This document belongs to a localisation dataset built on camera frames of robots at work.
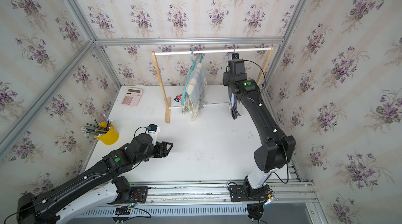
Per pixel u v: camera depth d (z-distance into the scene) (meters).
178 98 1.11
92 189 0.49
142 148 0.57
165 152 0.67
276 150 0.42
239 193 0.73
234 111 0.91
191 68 1.15
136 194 0.72
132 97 1.11
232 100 1.01
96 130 0.80
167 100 0.98
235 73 0.57
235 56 0.65
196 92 0.86
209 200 0.73
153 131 0.67
